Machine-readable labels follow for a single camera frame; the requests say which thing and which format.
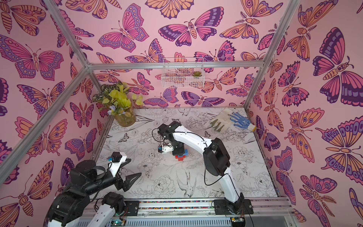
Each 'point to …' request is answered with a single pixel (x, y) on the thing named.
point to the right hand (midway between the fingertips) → (181, 148)
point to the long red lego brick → (180, 159)
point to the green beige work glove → (222, 122)
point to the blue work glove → (243, 122)
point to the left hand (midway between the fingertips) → (135, 165)
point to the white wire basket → (183, 73)
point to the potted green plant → (114, 99)
